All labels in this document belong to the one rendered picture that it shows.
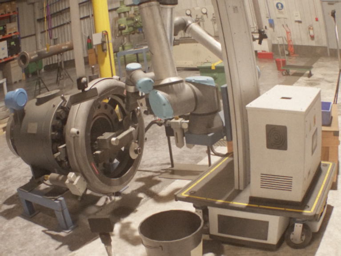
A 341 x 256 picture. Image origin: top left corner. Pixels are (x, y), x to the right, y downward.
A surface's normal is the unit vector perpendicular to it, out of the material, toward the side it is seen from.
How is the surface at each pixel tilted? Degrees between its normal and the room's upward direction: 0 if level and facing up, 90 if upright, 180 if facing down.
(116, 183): 90
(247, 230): 90
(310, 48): 90
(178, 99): 80
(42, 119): 50
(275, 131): 90
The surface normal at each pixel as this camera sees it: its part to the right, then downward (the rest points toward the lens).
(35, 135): -0.49, 0.03
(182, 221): -0.48, 0.28
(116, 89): 0.87, 0.03
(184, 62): -0.70, 0.31
